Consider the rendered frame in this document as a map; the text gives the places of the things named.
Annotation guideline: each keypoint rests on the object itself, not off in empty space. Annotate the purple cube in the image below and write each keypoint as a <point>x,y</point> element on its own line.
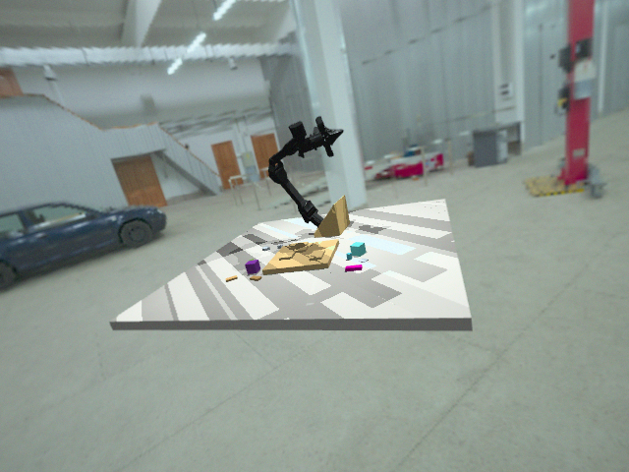
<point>252,266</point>

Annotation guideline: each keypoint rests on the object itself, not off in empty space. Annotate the large teal square block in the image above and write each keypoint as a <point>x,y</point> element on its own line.
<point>358,249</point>

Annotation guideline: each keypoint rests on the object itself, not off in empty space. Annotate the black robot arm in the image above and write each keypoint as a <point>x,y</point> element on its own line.
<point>278,174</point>

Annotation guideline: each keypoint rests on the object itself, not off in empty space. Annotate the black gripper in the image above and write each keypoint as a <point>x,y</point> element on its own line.
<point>330,136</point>

